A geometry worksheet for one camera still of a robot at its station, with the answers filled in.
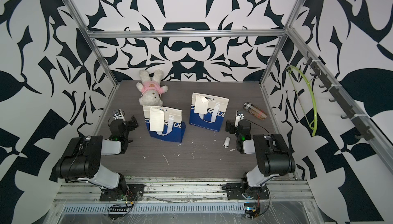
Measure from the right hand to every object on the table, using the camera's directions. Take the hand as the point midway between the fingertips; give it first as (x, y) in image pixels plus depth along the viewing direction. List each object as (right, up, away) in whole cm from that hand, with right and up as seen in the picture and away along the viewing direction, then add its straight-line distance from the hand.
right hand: (236, 118), depth 96 cm
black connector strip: (-61, -40, -23) cm, 77 cm away
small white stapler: (-8, -13, -8) cm, 18 cm away
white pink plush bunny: (-55, +18, +10) cm, 59 cm away
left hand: (-68, +1, -2) cm, 68 cm away
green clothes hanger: (+26, +1, -29) cm, 39 cm away
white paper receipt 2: (-22, +9, -13) cm, 27 cm away
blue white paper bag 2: (-13, +6, -13) cm, 20 cm away
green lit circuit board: (0, -38, -24) cm, 45 cm away
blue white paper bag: (-36, -4, -15) cm, 39 cm away
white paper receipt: (-44, +1, -18) cm, 48 cm away
